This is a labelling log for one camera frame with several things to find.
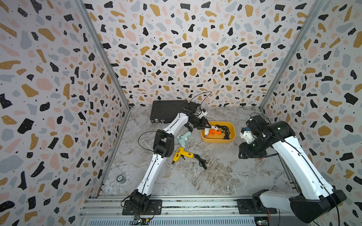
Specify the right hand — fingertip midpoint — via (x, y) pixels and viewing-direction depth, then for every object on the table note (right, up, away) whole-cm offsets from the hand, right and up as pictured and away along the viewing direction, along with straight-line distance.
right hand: (242, 156), depth 69 cm
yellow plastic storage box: (-5, +4, +32) cm, 32 cm away
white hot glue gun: (-15, +11, +28) cm, 33 cm away
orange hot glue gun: (-9, +9, +33) cm, 35 cm away
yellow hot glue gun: (-32, -4, +23) cm, 40 cm away
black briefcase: (-48, +24, +46) cm, 70 cm away
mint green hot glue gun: (-32, +4, +31) cm, 45 cm away
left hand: (-11, +13, +28) cm, 33 cm away
